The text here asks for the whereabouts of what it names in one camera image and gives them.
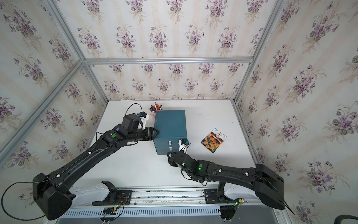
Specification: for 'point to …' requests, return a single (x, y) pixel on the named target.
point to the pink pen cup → (153, 115)
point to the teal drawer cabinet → (172, 126)
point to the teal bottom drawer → (165, 150)
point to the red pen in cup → (158, 108)
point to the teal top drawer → (167, 142)
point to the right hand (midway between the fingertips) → (170, 156)
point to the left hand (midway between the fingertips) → (157, 133)
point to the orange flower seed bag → (214, 140)
